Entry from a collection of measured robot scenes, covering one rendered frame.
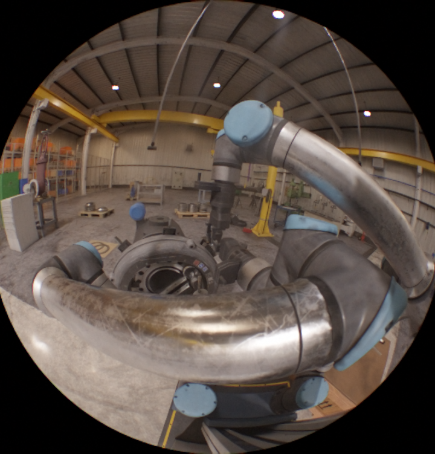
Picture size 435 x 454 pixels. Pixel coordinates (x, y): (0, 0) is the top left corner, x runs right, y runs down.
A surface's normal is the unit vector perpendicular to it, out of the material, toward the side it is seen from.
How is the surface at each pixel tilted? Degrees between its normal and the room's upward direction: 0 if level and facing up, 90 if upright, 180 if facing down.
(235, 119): 88
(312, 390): 5
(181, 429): 0
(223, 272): 90
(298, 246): 64
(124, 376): 0
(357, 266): 23
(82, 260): 50
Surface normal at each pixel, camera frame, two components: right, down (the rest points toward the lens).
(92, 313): -0.16, -0.69
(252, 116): -0.58, 0.15
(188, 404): 0.13, -0.91
